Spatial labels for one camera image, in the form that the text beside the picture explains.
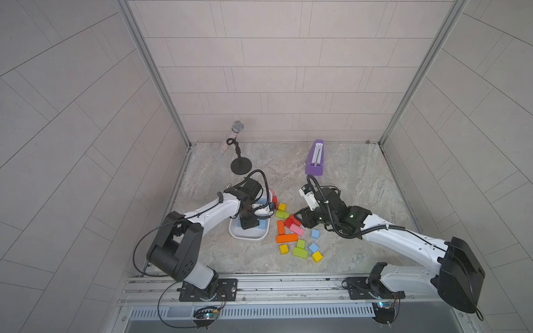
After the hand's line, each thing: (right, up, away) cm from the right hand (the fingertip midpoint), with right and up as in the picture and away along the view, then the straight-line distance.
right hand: (297, 214), depth 79 cm
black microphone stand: (-27, +18, +27) cm, 42 cm away
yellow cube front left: (-5, -14, 0) cm, 14 cm away
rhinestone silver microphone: (-24, +35, +6) cm, 43 cm away
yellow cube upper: (-6, +1, +10) cm, 12 cm away
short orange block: (-6, -8, +8) cm, 13 cm away
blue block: (-14, -5, +4) cm, 15 cm away
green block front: (+1, -15, 0) cm, 15 cm away
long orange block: (-4, -11, +4) cm, 12 cm away
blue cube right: (+7, -9, +3) cm, 12 cm away
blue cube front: (+6, -13, 0) cm, 14 cm away
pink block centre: (0, -8, +6) cm, 10 cm away
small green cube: (+1, -12, +2) cm, 12 cm away
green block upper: (-6, -3, +10) cm, 12 cm away
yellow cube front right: (+7, -16, -1) cm, 17 cm away
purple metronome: (+10, +20, +20) cm, 30 cm away
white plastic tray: (-16, -9, +5) cm, 19 cm away
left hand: (-18, -3, +10) cm, 20 cm away
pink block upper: (-10, +6, +18) cm, 22 cm away
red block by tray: (-9, +3, +15) cm, 17 cm away
